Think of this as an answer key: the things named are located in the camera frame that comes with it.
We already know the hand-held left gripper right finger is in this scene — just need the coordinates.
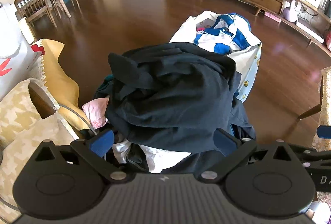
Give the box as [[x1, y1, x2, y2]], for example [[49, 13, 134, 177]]
[[200, 128, 302, 183]]

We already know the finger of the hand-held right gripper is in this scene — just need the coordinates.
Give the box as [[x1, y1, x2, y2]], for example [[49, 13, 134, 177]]
[[288, 144, 331, 162], [317, 125, 331, 138]]

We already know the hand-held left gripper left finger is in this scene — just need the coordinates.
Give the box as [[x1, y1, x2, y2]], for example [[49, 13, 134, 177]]
[[34, 129, 135, 183]]

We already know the black shirt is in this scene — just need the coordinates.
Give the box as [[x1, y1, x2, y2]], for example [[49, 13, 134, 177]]
[[107, 42, 257, 155]]

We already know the pink cloth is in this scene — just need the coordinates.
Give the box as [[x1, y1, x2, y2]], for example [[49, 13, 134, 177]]
[[82, 97, 110, 129]]

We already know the round floral lace table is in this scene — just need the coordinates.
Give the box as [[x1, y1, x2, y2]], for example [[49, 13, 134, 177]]
[[309, 66, 331, 217]]

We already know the dark teal cloth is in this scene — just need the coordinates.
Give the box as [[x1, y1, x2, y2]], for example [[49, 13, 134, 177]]
[[94, 76, 114, 100]]

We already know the white lace cloth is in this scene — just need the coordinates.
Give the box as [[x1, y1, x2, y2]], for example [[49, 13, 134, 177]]
[[138, 144, 193, 174]]

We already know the beige patterned cushion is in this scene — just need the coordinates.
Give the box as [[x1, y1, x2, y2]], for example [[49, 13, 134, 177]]
[[0, 113, 79, 222], [0, 78, 43, 142]]

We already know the mustard yellow leather chair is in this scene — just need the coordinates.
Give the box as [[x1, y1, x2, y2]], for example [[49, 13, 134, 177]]
[[39, 39, 91, 131]]

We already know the white flat device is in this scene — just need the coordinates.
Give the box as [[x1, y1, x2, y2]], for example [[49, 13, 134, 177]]
[[296, 19, 325, 44]]

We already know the blue and white polo shirt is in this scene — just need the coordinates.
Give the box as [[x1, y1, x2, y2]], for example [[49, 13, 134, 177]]
[[193, 13, 252, 55]]

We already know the red and white cloth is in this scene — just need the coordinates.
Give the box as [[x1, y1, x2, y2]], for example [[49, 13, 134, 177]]
[[31, 39, 46, 55]]

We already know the pink flat box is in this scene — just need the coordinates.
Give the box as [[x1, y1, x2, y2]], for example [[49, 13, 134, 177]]
[[264, 12, 282, 23]]

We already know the white shopping bag red print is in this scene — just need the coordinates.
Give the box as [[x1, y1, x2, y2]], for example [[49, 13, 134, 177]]
[[0, 3, 39, 100]]

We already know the grey cable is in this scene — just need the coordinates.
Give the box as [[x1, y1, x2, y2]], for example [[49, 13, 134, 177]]
[[58, 104, 99, 135]]

